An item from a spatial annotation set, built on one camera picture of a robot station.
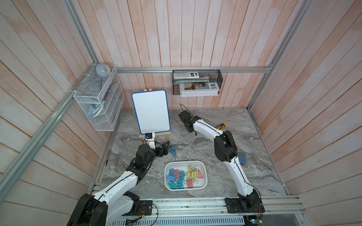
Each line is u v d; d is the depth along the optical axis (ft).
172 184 2.62
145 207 2.39
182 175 2.68
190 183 2.62
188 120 2.74
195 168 2.68
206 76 2.96
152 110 2.87
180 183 2.62
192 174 2.62
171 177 2.66
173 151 2.96
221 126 3.51
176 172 2.70
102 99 2.44
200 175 2.68
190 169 2.76
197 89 3.04
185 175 2.72
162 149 2.45
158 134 3.21
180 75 2.97
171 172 2.77
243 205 2.16
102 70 2.62
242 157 2.99
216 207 2.48
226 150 2.06
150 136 2.30
